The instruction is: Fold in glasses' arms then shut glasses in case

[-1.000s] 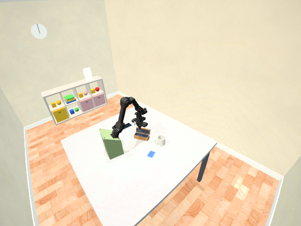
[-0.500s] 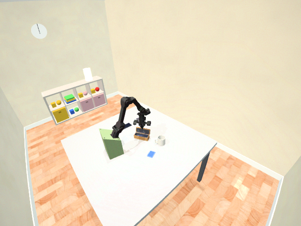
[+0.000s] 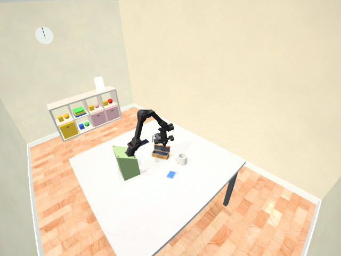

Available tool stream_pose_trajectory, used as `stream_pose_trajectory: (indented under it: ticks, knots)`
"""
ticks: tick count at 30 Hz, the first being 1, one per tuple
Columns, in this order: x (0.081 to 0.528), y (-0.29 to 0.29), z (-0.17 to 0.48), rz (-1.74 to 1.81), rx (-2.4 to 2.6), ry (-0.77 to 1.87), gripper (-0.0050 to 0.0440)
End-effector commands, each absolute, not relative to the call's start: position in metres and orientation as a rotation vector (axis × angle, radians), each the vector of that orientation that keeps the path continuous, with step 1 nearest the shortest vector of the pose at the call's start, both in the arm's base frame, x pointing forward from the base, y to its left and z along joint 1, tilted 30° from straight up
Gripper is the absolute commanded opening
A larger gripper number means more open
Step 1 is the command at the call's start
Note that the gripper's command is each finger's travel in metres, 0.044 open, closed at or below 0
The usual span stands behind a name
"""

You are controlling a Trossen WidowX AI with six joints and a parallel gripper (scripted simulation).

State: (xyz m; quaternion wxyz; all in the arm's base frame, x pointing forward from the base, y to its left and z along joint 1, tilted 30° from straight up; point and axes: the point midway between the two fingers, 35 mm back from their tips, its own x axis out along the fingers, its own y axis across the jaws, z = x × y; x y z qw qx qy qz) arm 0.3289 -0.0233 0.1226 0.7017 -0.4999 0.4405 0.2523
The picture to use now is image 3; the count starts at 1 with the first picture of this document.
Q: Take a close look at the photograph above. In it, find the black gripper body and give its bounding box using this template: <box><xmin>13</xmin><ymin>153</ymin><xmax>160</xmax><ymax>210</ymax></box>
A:
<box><xmin>153</xmin><ymin>134</ymin><xmax>174</xmax><ymax>145</ymax></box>

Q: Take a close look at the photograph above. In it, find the black smartphone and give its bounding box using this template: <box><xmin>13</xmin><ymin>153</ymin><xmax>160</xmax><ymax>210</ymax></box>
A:
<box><xmin>140</xmin><ymin>139</ymin><xmax>149</xmax><ymax>146</ymax></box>

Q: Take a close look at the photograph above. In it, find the cream white mug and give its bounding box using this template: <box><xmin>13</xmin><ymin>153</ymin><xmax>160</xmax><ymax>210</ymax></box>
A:
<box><xmin>175</xmin><ymin>153</ymin><xmax>188</xmax><ymax>165</ymax></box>

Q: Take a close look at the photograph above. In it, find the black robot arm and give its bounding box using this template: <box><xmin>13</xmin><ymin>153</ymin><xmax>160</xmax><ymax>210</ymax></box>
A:
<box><xmin>125</xmin><ymin>109</ymin><xmax>174</xmax><ymax>157</ymax></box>

